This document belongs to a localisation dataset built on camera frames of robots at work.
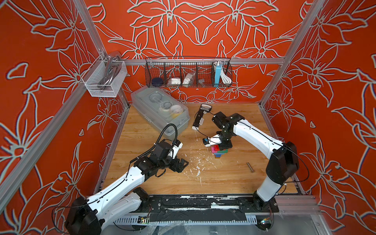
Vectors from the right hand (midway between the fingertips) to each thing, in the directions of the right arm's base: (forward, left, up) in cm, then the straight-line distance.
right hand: (218, 143), depth 83 cm
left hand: (-10, +20, 0) cm, 22 cm away
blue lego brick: (-3, -1, -10) cm, 10 cm away
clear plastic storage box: (+22, +37, +5) cm, 43 cm away
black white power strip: (+28, +9, -11) cm, 32 cm away
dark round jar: (+36, +39, +17) cm, 56 cm away
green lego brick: (+2, -7, -13) cm, 15 cm away
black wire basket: (+47, +21, +18) cm, 54 cm away
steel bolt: (-9, -20, -12) cm, 25 cm away
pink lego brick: (-3, +3, -2) cm, 5 cm away
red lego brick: (-3, +1, 0) cm, 3 cm away
